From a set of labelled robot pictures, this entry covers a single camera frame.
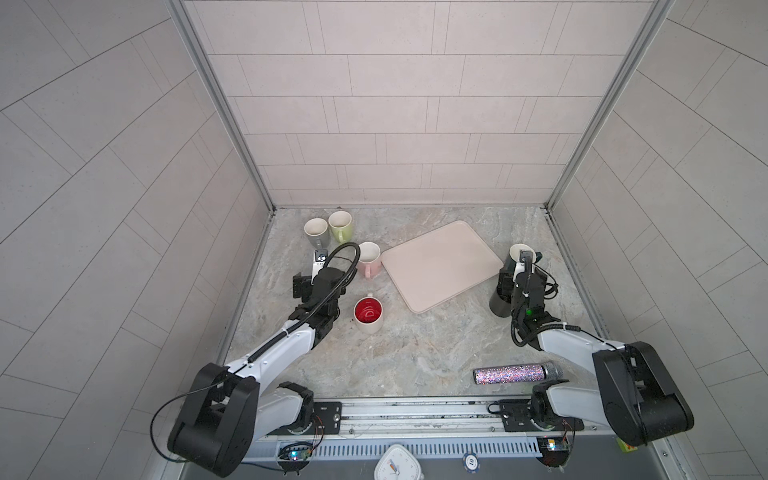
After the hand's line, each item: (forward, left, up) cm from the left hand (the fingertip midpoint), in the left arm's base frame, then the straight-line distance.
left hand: (323, 267), depth 87 cm
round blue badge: (-45, -39, -9) cm, 60 cm away
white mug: (-11, -13, -9) cm, 19 cm away
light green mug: (+18, -3, -1) cm, 18 cm away
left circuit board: (-44, 0, -8) cm, 45 cm away
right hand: (+2, -58, 0) cm, 58 cm away
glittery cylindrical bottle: (-27, -60, -6) cm, 66 cm away
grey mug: (+14, +5, -1) cm, 15 cm away
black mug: (-6, -54, -11) cm, 55 cm away
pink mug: (+7, -13, -3) cm, 15 cm away
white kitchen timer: (-45, -22, -7) cm, 51 cm away
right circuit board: (-42, -58, -10) cm, 73 cm away
